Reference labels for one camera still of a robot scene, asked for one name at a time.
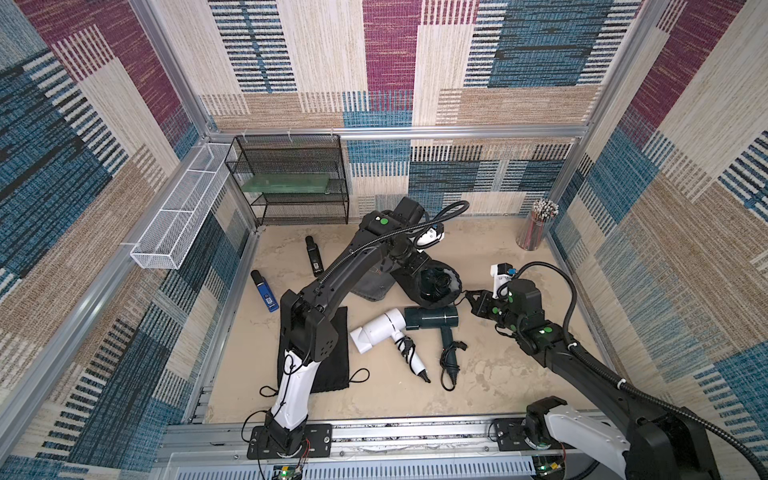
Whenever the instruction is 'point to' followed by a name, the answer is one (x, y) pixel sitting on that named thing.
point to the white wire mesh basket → (168, 235)
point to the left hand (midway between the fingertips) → (423, 265)
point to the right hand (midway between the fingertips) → (469, 297)
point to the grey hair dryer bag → (374, 284)
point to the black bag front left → (334, 373)
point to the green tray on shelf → (289, 183)
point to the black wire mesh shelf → (292, 153)
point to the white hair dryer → (379, 326)
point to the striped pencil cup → (535, 228)
